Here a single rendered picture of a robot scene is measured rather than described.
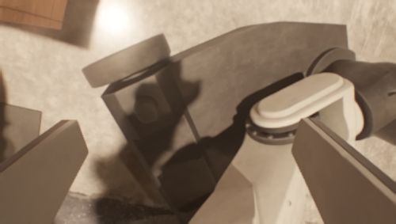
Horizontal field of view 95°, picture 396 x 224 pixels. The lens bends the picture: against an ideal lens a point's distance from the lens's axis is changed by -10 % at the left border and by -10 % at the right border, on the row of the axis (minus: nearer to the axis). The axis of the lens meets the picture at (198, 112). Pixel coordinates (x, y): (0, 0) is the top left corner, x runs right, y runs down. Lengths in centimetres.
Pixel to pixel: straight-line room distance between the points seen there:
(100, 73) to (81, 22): 23
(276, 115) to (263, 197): 15
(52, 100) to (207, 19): 49
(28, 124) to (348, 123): 78
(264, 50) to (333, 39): 21
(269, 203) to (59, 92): 57
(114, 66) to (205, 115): 22
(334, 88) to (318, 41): 20
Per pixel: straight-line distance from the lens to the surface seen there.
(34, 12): 44
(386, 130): 96
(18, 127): 71
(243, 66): 48
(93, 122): 65
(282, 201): 29
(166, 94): 40
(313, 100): 40
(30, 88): 67
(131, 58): 39
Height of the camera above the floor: 59
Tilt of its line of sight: 65 degrees down
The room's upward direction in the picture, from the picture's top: 140 degrees clockwise
